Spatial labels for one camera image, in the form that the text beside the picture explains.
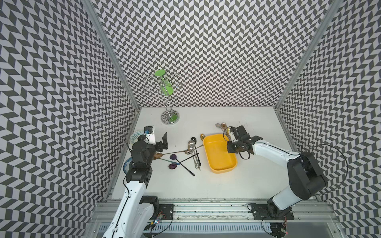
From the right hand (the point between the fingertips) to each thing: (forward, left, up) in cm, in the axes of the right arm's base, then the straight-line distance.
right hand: (228, 149), depth 90 cm
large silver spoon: (+5, +23, -1) cm, 23 cm away
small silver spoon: (+23, +3, -5) cm, 23 cm away
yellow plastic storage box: (+2, +7, -3) cm, 8 cm away
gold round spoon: (+21, 0, -3) cm, 21 cm away
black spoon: (+10, +22, -3) cm, 24 cm away
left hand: (0, +40, +18) cm, 44 cm away
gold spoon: (+13, +16, -4) cm, 21 cm away
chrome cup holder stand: (+31, +42, -3) cm, 52 cm away
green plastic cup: (+32, +38, +24) cm, 55 cm away
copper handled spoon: (-2, +43, -2) cm, 43 cm away
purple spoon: (-3, +34, -3) cm, 34 cm away
